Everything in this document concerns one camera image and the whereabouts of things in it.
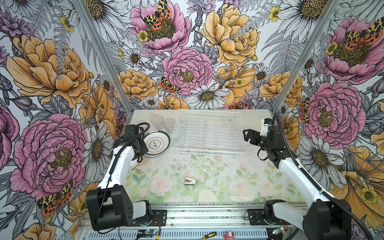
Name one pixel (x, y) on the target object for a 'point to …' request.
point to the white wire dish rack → (209, 132)
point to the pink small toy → (229, 235)
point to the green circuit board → (146, 233)
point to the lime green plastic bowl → (133, 163)
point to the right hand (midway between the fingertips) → (249, 137)
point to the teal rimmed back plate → (158, 143)
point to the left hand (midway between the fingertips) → (141, 156)
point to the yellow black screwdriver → (208, 235)
